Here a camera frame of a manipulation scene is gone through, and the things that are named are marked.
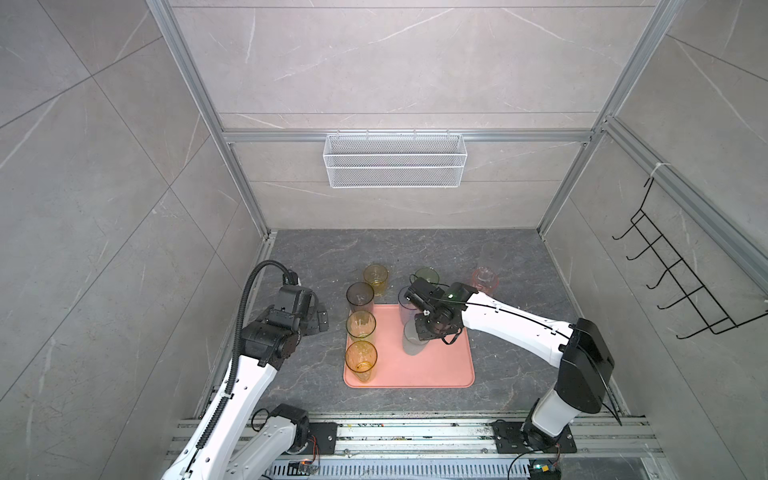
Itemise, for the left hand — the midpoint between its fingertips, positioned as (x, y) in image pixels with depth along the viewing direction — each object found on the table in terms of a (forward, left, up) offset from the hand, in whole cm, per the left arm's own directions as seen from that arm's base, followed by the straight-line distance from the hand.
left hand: (302, 307), depth 75 cm
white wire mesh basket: (+51, -26, +10) cm, 58 cm away
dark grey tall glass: (+9, -14, -12) cm, 20 cm away
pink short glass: (+18, -57, -17) cm, 62 cm away
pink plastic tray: (-8, -37, -23) cm, 45 cm away
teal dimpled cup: (-8, -28, -6) cm, 30 cm away
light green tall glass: (+1, -14, -14) cm, 19 cm away
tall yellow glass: (-12, -15, -5) cm, 20 cm away
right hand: (-2, -33, -11) cm, 34 cm away
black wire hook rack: (-13, -88, +13) cm, 90 cm away
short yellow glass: (+22, -19, -19) cm, 35 cm away
